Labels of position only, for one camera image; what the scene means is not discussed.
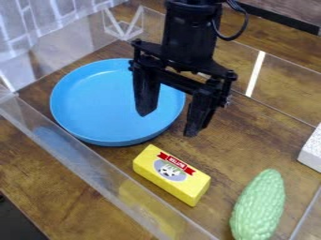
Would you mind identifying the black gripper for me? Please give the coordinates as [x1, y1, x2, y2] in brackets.
[130, 0, 238, 137]

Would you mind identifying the clear acrylic back wall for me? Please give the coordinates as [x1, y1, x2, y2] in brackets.
[217, 18, 321, 127]

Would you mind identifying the blue round tray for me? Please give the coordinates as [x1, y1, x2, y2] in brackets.
[50, 58, 186, 146]

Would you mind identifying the yellow butter block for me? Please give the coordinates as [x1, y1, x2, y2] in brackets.
[132, 144, 211, 207]

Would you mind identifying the clear acrylic wall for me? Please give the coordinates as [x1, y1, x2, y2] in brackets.
[0, 84, 218, 240]
[217, 18, 321, 127]

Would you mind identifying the white foam block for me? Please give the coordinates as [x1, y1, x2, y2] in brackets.
[297, 123, 321, 173]

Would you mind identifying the black cable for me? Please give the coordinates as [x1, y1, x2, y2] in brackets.
[210, 0, 252, 42]

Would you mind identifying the clear acrylic front wall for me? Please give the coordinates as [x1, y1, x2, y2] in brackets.
[0, 84, 218, 240]

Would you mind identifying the green bitter gourd toy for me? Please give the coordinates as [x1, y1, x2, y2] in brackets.
[230, 169, 286, 240]

